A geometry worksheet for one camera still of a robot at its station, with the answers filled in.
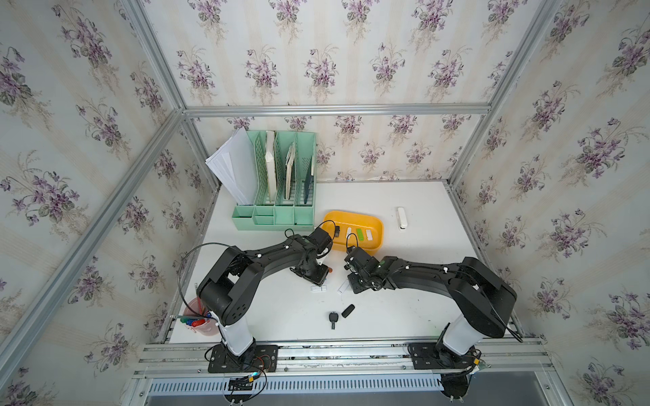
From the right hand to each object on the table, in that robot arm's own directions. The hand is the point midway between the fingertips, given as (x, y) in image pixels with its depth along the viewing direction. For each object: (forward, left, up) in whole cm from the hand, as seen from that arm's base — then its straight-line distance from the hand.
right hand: (356, 282), depth 89 cm
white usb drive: (-2, +5, +2) cm, 6 cm away
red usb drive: (+5, +10, 0) cm, 11 cm away
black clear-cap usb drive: (+21, +7, +1) cm, 22 cm away
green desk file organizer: (+38, +29, +21) cm, 52 cm away
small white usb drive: (-3, +15, +2) cm, 15 cm away
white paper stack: (+36, +47, +24) cm, 64 cm away
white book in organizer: (+36, +33, +24) cm, 54 cm away
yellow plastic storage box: (+26, +9, +4) cm, 28 cm away
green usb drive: (+20, -2, +1) cm, 21 cm away
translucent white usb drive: (+20, -6, +1) cm, 21 cm away
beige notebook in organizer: (+39, +26, +22) cm, 52 cm away
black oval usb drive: (-10, +4, +1) cm, 11 cm away
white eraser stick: (+25, -20, +4) cm, 32 cm away
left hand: (0, +13, +1) cm, 13 cm away
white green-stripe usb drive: (+21, +2, +2) cm, 21 cm away
